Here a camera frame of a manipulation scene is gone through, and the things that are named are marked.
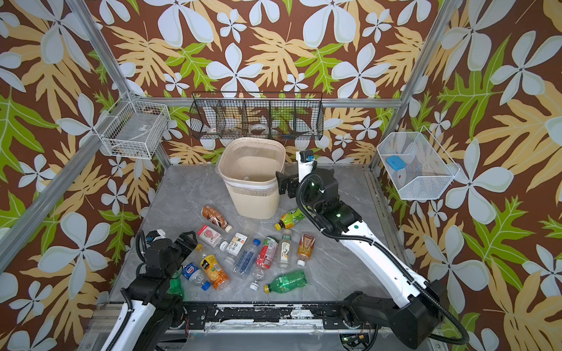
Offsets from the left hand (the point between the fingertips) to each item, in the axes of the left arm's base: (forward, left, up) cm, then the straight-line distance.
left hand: (191, 235), depth 81 cm
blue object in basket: (+26, -80, +13) cm, 86 cm away
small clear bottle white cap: (-11, -25, -10) cm, 29 cm away
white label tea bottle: (0, -16, -7) cm, 17 cm away
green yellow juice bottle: (+11, -37, -7) cm, 39 cm away
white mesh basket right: (+19, -88, +17) cm, 92 cm away
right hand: (+12, -36, +24) cm, 45 cm away
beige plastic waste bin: (+34, -18, +2) cm, 39 cm away
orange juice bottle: (-12, -10, -6) cm, 17 cm away
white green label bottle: (-3, -36, -6) cm, 36 cm away
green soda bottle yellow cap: (-15, -36, -6) cm, 39 cm away
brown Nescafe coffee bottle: (+14, -2, -7) cm, 16 cm away
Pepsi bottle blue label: (-11, -1, -7) cm, 13 cm away
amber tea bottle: (-2, -44, -6) cm, 44 cm away
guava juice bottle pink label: (+3, -6, -7) cm, 10 cm away
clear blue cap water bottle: (-10, -20, -7) cm, 23 cm away
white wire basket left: (+35, +24, +23) cm, 48 cm away
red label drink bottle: (-4, -29, -6) cm, 30 cm away
